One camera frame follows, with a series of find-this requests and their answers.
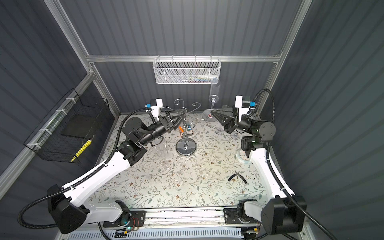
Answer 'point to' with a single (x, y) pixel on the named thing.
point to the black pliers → (237, 174)
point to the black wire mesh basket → (59, 136)
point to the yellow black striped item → (88, 142)
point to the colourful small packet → (189, 130)
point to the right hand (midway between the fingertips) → (212, 116)
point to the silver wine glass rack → (186, 147)
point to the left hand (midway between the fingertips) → (186, 113)
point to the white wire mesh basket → (186, 71)
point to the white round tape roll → (240, 160)
